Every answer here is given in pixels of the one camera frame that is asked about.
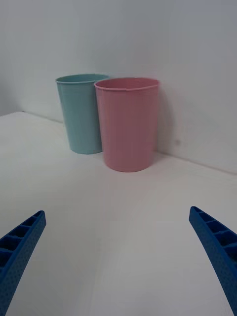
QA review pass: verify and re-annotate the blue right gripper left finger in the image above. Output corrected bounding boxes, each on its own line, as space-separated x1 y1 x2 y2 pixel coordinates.
0 210 47 316

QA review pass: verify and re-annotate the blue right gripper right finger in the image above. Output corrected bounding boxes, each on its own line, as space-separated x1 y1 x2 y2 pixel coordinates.
189 206 237 316

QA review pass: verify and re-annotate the pink plastic waste bin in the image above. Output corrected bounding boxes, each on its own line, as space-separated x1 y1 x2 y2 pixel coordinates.
94 77 160 173

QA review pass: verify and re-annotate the pale blue plastic waste bin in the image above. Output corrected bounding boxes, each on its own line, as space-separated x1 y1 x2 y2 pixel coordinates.
55 73 110 155

